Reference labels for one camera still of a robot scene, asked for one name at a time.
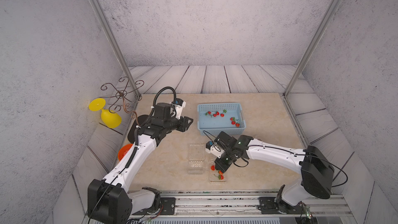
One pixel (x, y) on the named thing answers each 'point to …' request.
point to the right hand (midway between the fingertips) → (217, 168)
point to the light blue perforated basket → (213, 118)
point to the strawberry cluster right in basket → (233, 122)
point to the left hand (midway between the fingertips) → (191, 119)
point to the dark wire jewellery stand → (126, 96)
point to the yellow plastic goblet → (112, 120)
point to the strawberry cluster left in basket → (216, 113)
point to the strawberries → (221, 176)
